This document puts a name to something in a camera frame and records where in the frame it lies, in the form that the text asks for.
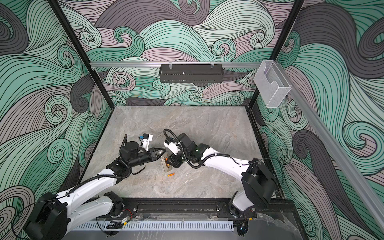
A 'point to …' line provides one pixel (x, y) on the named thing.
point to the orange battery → (171, 174)
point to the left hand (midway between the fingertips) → (166, 150)
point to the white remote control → (167, 167)
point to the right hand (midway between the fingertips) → (169, 159)
